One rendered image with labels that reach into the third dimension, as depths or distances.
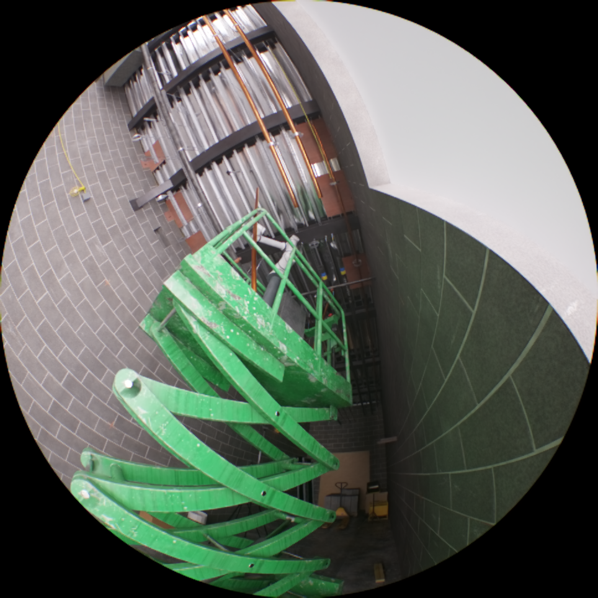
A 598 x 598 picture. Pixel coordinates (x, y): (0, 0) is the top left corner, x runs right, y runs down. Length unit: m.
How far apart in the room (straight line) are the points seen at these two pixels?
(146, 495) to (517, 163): 1.40
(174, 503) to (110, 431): 2.17
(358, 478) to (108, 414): 7.43
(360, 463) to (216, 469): 7.41
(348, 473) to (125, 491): 7.67
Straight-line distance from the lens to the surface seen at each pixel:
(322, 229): 2.88
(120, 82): 4.91
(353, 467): 8.07
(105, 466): 1.13
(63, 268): 2.90
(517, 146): 0.63
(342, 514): 6.39
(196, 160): 3.36
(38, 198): 3.35
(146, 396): 0.71
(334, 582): 1.98
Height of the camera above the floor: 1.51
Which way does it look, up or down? 52 degrees up
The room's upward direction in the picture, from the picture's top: 10 degrees clockwise
